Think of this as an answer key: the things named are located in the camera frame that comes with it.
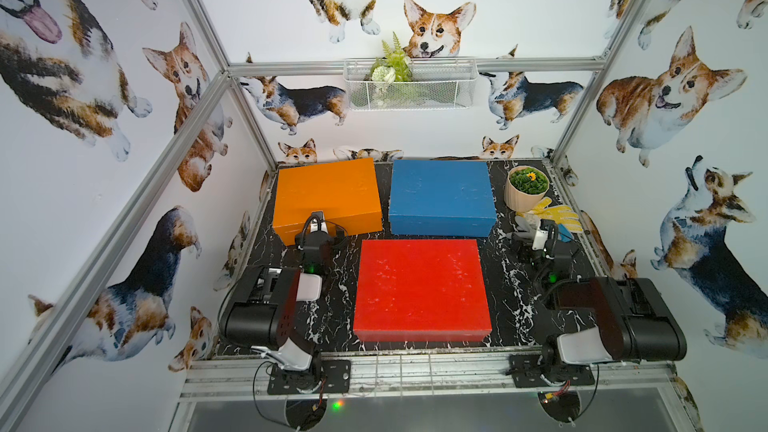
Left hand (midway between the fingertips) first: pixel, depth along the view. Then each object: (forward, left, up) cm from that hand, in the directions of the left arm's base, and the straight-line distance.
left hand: (324, 222), depth 94 cm
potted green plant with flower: (+11, -66, +3) cm, 67 cm away
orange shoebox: (+10, -7, +3) cm, 12 cm away
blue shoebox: (+6, -37, +4) cm, 38 cm away
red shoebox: (-22, -28, 0) cm, 35 cm away
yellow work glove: (+6, -79, -6) cm, 79 cm away
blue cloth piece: (-3, -78, -5) cm, 78 cm away
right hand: (-5, -63, 0) cm, 64 cm away
